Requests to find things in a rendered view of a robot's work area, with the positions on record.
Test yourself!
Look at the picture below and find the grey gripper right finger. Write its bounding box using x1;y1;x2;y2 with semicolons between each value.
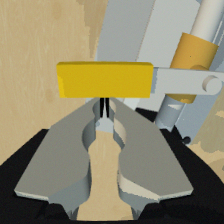
105;97;224;224

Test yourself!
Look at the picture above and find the grey metal base plate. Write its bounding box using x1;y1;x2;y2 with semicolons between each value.
94;0;224;146

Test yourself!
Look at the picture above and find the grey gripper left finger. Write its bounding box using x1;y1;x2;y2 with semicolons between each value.
0;97;104;224

